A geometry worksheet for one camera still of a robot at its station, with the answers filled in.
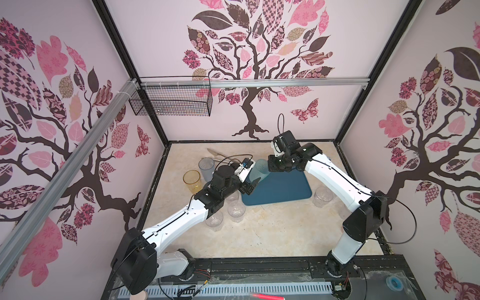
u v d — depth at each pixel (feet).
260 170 2.78
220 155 3.69
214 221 2.83
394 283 2.32
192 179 3.05
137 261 1.30
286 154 2.00
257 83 3.06
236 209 2.94
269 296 2.24
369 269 2.46
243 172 2.15
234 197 3.02
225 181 1.89
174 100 4.00
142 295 2.22
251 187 2.28
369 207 1.42
